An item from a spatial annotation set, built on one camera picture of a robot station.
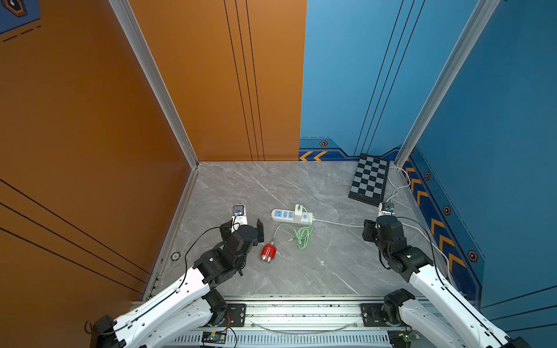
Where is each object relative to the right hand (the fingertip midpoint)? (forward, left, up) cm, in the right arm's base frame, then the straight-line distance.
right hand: (370, 222), depth 82 cm
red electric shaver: (-8, +39, -10) cm, 41 cm away
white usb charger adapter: (+8, +27, -5) cm, 29 cm away
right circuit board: (-35, -7, -16) cm, 39 cm away
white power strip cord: (+23, -19, -12) cm, 32 cm away
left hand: (-2, +45, +5) cm, 46 cm away
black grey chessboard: (+30, -10, -10) cm, 33 cm away
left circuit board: (-35, +56, -16) cm, 68 cm away
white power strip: (+9, +31, -10) cm, 34 cm away
